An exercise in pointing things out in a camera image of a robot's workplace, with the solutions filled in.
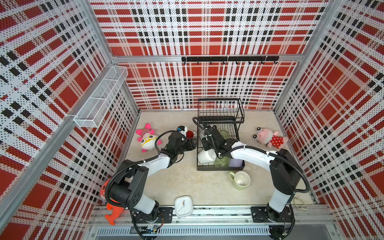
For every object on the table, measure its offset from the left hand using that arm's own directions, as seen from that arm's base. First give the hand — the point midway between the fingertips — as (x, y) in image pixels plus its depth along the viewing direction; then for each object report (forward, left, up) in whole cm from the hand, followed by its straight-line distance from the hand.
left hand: (198, 140), depth 90 cm
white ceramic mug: (-10, -5, -1) cm, 12 cm away
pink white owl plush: (+4, +33, -4) cm, 34 cm away
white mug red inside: (+8, +5, -5) cm, 11 cm away
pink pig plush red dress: (+5, -44, -4) cm, 45 cm away
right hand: (0, -5, +2) cm, 5 cm away
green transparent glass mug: (-14, -14, -1) cm, 20 cm away
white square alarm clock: (-34, +7, -9) cm, 36 cm away
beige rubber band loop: (-35, -53, -10) cm, 64 cm away
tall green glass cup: (+2, -16, +4) cm, 16 cm away
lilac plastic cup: (-14, -21, -2) cm, 25 cm away
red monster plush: (-37, +42, -8) cm, 57 cm away
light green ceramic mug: (-21, -24, -9) cm, 33 cm away
